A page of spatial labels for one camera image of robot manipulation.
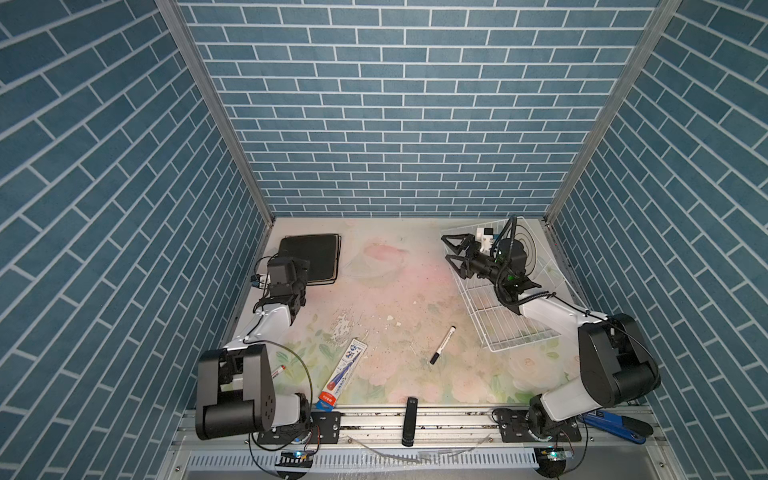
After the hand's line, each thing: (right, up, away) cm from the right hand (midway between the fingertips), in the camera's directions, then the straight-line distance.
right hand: (442, 244), depth 82 cm
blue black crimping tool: (+45, -45, -10) cm, 64 cm away
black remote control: (-9, -45, -8) cm, 46 cm away
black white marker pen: (+1, -30, +5) cm, 30 cm away
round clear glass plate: (+31, +1, +17) cm, 35 cm away
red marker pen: (-45, -35, +1) cm, 57 cm away
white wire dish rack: (+19, -25, +7) cm, 32 cm away
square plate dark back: (-40, -2, +23) cm, 46 cm away
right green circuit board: (+26, -51, -11) cm, 58 cm away
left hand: (-41, -7, +8) cm, 42 cm away
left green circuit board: (-37, -53, -10) cm, 65 cm away
